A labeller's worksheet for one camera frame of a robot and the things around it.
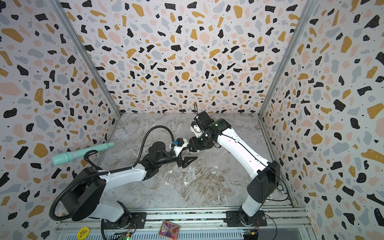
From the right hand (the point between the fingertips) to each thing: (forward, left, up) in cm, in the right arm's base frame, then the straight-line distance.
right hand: (193, 145), depth 75 cm
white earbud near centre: (-11, +5, -22) cm, 25 cm away
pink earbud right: (-1, -13, -23) cm, 26 cm away
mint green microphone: (-14, +51, +12) cm, 54 cm away
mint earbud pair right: (-5, -12, -23) cm, 26 cm away
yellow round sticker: (-35, +51, -21) cm, 66 cm away
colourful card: (-34, +11, -21) cm, 41 cm away
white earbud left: (-5, +15, -22) cm, 27 cm away
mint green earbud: (-2, +3, -22) cm, 22 cm away
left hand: (-1, -1, -2) cm, 3 cm away
